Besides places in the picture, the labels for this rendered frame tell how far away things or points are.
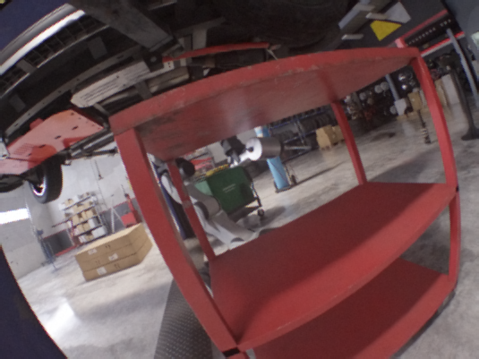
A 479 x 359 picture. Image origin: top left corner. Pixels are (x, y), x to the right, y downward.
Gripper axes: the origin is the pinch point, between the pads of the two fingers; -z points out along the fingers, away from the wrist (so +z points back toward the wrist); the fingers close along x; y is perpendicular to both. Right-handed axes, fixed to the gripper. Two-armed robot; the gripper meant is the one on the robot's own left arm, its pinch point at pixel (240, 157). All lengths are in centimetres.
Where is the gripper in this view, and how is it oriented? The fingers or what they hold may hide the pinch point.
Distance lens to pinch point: 96.1
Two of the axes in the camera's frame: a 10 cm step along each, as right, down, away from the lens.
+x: 7.7, -1.2, 6.2
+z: -4.9, -7.3, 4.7
